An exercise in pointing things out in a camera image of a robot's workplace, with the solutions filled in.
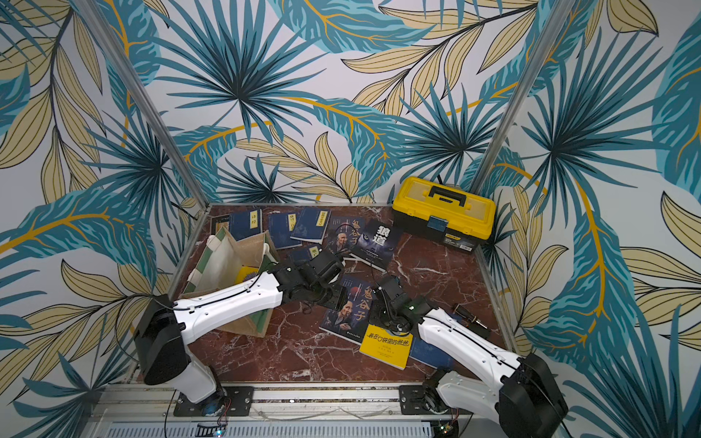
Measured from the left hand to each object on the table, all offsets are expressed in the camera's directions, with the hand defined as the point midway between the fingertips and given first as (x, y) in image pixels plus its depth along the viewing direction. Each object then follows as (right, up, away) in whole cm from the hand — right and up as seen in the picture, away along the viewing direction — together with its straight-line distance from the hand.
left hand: (338, 302), depth 79 cm
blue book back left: (-40, +23, +31) cm, 56 cm away
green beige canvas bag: (-36, +10, +4) cm, 38 cm away
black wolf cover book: (+14, +16, +27) cm, 34 cm away
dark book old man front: (+3, -8, +7) cm, 11 cm away
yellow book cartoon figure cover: (+15, -14, +3) cm, 21 cm away
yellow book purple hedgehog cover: (-34, +6, +19) cm, 39 cm away
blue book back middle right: (-12, +23, +31) cm, 41 cm away
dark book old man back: (0, +20, +31) cm, 37 cm away
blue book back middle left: (-25, +22, +32) cm, 46 cm away
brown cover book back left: (-49, +26, +35) cm, 65 cm away
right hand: (+10, -5, +4) cm, 12 cm away
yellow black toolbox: (+36, +27, +18) cm, 49 cm away
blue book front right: (+27, -16, +3) cm, 32 cm away
